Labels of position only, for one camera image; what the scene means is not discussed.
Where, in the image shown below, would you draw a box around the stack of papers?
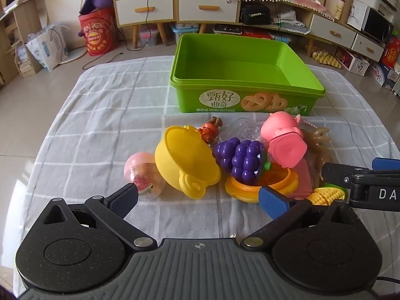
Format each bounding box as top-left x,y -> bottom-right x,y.
270,8 -> 311,35

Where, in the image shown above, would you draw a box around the white paper bag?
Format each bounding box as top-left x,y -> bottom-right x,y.
25,22 -> 69,72

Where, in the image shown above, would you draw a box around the brown toy deer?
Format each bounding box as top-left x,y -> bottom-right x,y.
300,126 -> 333,183

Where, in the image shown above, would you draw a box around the grey checked tablecloth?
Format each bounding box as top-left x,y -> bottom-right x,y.
12,54 -> 400,288

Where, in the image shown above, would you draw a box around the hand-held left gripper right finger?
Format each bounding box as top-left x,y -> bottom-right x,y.
242,186 -> 357,251

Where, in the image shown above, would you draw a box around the clear plastic toy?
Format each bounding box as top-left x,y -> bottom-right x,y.
219,117 -> 261,144

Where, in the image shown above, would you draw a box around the wooden low cabinet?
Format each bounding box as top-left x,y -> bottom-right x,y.
175,0 -> 388,63

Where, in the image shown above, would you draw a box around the black white microwave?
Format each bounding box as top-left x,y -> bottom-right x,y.
347,1 -> 395,44

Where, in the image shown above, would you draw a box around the white tall tube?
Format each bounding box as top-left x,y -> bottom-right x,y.
334,0 -> 349,21

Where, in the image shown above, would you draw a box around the red white cardboard box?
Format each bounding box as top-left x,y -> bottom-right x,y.
334,45 -> 371,76

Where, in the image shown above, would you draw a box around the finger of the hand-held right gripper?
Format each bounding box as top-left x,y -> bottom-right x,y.
372,158 -> 400,171
321,162 -> 355,191

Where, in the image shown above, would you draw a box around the purple toy grapes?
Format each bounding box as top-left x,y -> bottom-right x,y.
212,137 -> 272,186

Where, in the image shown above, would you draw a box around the black floor cable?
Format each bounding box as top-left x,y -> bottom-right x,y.
82,0 -> 163,71

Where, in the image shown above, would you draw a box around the pink toy block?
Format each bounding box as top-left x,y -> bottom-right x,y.
286,159 -> 314,198

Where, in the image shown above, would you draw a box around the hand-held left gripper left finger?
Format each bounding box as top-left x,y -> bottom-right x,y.
42,182 -> 158,252

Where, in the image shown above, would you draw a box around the yellow egg tray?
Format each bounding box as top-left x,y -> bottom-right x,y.
312,46 -> 343,69

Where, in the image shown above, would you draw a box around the pink bead stick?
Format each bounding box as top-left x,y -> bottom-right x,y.
299,115 -> 317,129

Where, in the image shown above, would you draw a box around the red printed bucket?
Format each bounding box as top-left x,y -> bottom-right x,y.
78,6 -> 116,57

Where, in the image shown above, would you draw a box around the black case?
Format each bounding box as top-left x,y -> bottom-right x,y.
240,1 -> 271,26

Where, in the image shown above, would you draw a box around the yellow toy pot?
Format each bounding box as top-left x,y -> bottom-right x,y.
154,125 -> 222,199

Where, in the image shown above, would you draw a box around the pink clear capsule ball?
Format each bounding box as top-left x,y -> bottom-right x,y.
124,152 -> 165,199

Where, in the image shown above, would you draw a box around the white blue carton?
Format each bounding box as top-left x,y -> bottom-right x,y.
369,61 -> 400,89

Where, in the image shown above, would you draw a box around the pink toy pig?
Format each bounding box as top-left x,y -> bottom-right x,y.
261,111 -> 308,168

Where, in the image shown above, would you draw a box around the red gift box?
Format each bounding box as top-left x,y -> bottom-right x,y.
379,36 -> 400,66

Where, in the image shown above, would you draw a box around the yellow toy corn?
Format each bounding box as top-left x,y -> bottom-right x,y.
306,186 -> 349,206

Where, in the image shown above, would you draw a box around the orange toy figure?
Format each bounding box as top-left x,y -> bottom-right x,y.
200,116 -> 223,146

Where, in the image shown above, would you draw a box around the orange toy bowl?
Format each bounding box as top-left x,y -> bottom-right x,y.
225,165 -> 299,201

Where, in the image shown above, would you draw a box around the clear storage bin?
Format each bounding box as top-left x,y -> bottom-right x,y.
137,23 -> 160,47
171,23 -> 201,43

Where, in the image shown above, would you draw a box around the white drawer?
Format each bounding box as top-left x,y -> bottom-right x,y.
309,14 -> 357,46
115,0 -> 174,26
178,0 -> 240,23
351,34 -> 386,62

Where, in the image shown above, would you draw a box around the green plastic box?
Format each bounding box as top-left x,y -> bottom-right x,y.
170,34 -> 326,115

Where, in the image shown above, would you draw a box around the wooden desk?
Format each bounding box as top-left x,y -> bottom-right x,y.
0,0 -> 47,85

